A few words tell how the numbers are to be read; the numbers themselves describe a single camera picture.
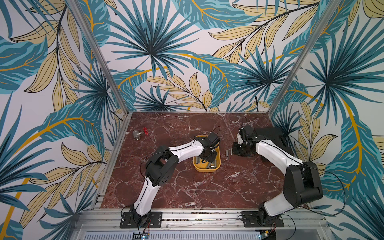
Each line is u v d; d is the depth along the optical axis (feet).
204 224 2.40
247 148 2.17
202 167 2.96
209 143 2.43
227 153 3.19
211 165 2.97
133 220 2.08
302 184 1.46
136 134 3.39
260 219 2.21
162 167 1.72
